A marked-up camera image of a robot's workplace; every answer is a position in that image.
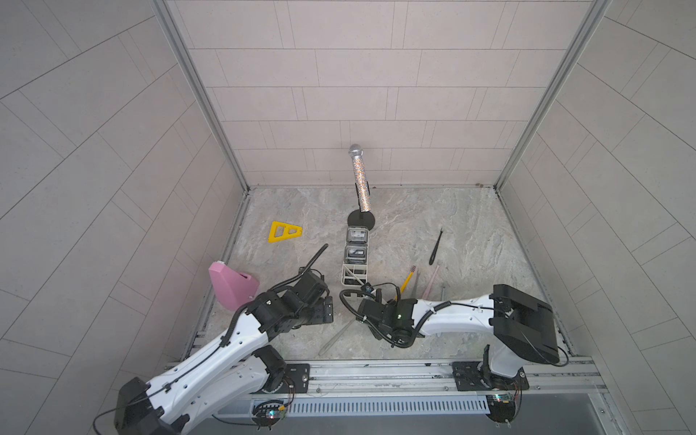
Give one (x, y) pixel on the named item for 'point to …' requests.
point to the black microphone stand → (359, 218)
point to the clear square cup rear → (357, 235)
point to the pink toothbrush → (427, 290)
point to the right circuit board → (502, 407)
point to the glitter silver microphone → (356, 150)
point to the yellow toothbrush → (403, 287)
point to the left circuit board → (267, 413)
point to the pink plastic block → (233, 289)
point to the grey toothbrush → (336, 335)
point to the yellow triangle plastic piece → (279, 231)
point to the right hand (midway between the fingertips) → (376, 322)
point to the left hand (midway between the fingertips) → (324, 309)
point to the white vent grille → (296, 407)
